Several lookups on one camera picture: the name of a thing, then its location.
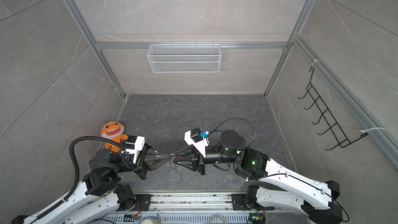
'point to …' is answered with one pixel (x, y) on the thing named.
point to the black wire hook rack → (330, 127)
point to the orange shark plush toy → (113, 131)
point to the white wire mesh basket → (183, 58)
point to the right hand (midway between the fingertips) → (176, 156)
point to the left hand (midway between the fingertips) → (169, 155)
